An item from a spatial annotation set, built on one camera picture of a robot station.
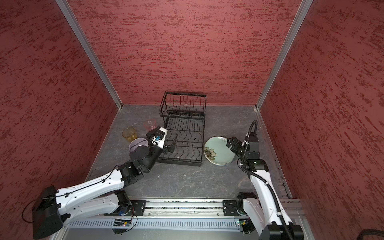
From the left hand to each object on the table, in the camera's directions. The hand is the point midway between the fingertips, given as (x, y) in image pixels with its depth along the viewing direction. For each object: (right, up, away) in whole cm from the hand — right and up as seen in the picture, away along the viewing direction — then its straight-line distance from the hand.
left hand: (169, 134), depth 72 cm
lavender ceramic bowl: (-22, -7, +16) cm, 28 cm away
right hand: (+33, -8, +11) cm, 36 cm away
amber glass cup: (-32, -2, +28) cm, 43 cm away
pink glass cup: (-20, +3, +32) cm, 38 cm away
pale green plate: (+27, -14, +20) cm, 36 cm away
